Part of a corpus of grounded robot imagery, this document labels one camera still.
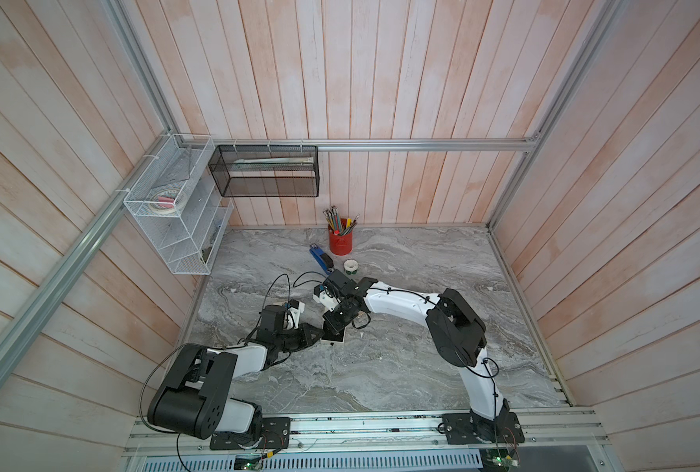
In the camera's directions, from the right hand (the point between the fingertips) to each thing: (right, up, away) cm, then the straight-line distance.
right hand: (328, 325), depth 92 cm
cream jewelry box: (+2, +1, -12) cm, 12 cm away
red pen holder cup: (+4, +26, +15) cm, 31 cm away
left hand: (-2, -3, -3) cm, 4 cm away
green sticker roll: (+7, +18, +13) cm, 24 cm away
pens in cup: (+3, +33, +13) cm, 36 cm away
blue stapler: (-2, +21, +13) cm, 25 cm away
